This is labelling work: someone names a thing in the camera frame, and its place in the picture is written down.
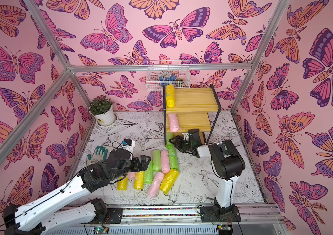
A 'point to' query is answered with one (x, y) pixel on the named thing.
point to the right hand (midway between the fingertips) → (172, 141)
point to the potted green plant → (102, 107)
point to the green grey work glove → (100, 153)
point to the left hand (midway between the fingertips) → (146, 158)
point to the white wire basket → (160, 72)
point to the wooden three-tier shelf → (197, 108)
